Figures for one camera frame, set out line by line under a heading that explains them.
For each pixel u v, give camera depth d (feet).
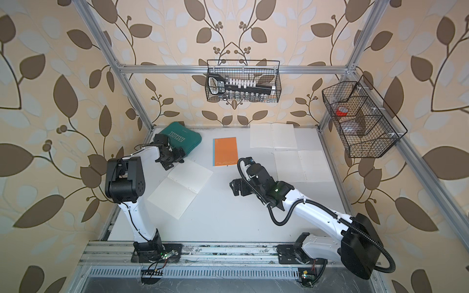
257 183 1.99
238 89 2.73
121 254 2.49
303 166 3.33
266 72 2.99
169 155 2.91
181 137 3.56
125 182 1.77
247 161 2.27
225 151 3.55
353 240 1.29
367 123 2.42
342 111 2.64
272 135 3.79
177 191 3.08
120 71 3.06
